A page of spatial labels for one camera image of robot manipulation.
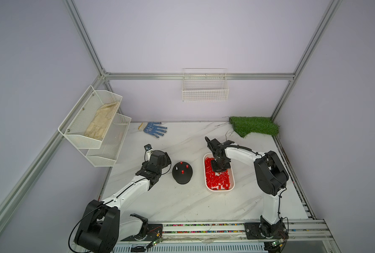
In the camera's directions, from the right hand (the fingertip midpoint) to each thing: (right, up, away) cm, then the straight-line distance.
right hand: (220, 172), depth 93 cm
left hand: (-36, +8, -5) cm, 37 cm away
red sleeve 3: (-22, +3, -12) cm, 25 cm away
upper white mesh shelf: (-70, +27, -17) cm, 77 cm away
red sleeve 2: (-23, +7, -8) cm, 25 cm away
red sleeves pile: (-3, -4, -5) cm, 7 cm away
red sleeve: (-20, +5, -10) cm, 22 cm away
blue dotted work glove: (-48, +27, +22) cm, 60 cm away
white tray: (+5, -2, -9) cm, 11 cm away
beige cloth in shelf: (-64, +30, -13) cm, 72 cm away
